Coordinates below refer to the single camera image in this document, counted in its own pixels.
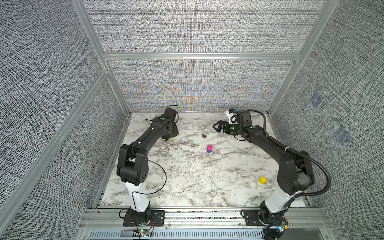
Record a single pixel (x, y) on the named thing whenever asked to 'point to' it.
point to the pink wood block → (210, 148)
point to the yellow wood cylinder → (262, 180)
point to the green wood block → (173, 138)
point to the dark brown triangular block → (203, 135)
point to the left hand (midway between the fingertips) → (173, 134)
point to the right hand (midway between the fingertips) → (218, 126)
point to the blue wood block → (209, 151)
